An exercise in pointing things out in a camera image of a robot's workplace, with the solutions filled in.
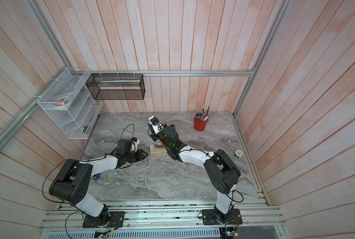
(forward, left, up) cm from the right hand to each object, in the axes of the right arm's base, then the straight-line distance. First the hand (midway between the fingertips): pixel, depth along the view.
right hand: (150, 122), depth 82 cm
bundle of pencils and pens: (+15, -31, -9) cm, 35 cm away
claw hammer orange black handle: (-4, -5, -18) cm, 19 cm away
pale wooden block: (-6, -2, -22) cm, 23 cm away
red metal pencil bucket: (+18, -31, -23) cm, 43 cm away
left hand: (-9, +4, -22) cm, 24 cm away
